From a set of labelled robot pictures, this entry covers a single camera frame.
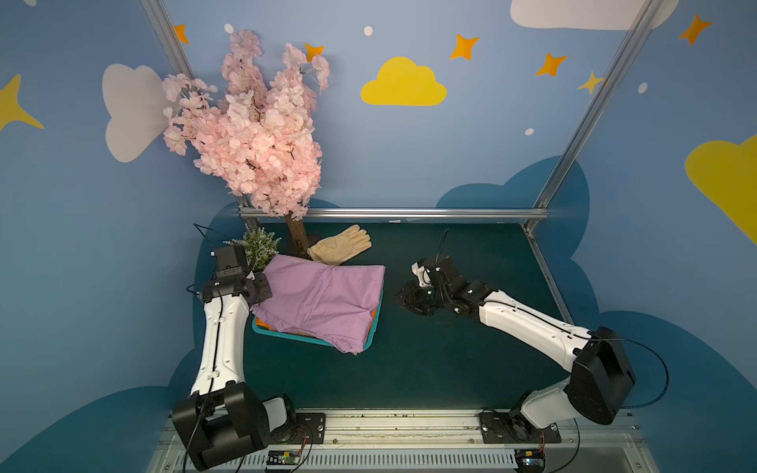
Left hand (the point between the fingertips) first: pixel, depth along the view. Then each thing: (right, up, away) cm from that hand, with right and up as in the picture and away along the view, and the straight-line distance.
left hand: (253, 288), depth 80 cm
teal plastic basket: (+2, -12, 0) cm, 12 cm away
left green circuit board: (+11, -41, -9) cm, 43 cm away
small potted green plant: (-3, +12, +10) cm, 16 cm away
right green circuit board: (+73, -43, -7) cm, 85 cm away
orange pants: (+3, -11, +1) cm, 11 cm away
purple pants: (+23, -5, 0) cm, 24 cm away
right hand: (+40, -3, 0) cm, 40 cm away
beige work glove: (+19, +12, +34) cm, 41 cm away
